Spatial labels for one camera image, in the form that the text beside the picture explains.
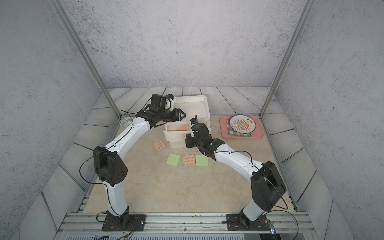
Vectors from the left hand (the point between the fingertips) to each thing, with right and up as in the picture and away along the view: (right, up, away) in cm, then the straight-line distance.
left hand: (186, 115), depth 85 cm
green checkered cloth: (+31, -10, +24) cm, 41 cm away
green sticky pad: (-9, -27, +11) cm, 31 cm away
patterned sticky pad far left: (-19, -19, +17) cm, 32 cm away
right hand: (0, -12, -2) cm, 12 cm away
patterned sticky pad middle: (+1, -28, +9) cm, 29 cm away
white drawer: (-6, -9, +6) cm, 13 cm away
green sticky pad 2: (+9, -28, +10) cm, 31 cm away
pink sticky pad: (-2, -7, +6) cm, 9 cm away
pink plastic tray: (+50, -11, +24) cm, 57 cm away
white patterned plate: (+41, -4, +29) cm, 50 cm away
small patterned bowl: (-48, -3, +29) cm, 56 cm away
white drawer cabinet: (+4, +6, +9) cm, 11 cm away
